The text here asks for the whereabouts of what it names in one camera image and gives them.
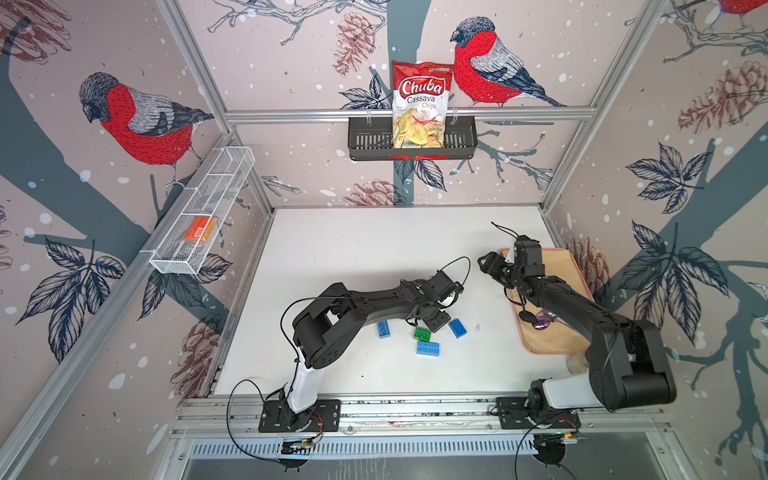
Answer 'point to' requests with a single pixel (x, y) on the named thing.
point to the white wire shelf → (201, 213)
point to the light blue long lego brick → (428, 348)
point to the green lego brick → (422, 334)
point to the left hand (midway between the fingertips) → (444, 311)
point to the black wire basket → (372, 138)
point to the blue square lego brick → (457, 328)
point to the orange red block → (197, 227)
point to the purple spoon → (541, 323)
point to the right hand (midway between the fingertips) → (484, 261)
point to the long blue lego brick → (383, 328)
